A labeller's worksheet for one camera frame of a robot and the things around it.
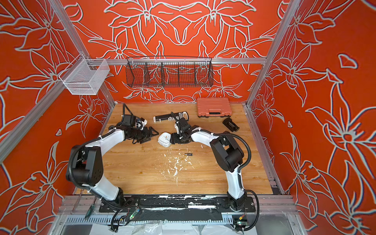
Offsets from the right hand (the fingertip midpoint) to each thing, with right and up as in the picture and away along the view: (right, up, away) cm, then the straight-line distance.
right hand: (173, 138), depth 94 cm
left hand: (-11, +3, -4) cm, 12 cm away
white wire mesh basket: (-56, +40, -3) cm, 69 cm away
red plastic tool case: (+30, +22, +21) cm, 43 cm away
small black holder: (+39, +10, +10) cm, 42 cm away
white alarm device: (-6, -1, +1) cm, 6 cm away
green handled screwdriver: (-39, -33, -23) cm, 56 cm away
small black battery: (+10, -10, -4) cm, 14 cm away
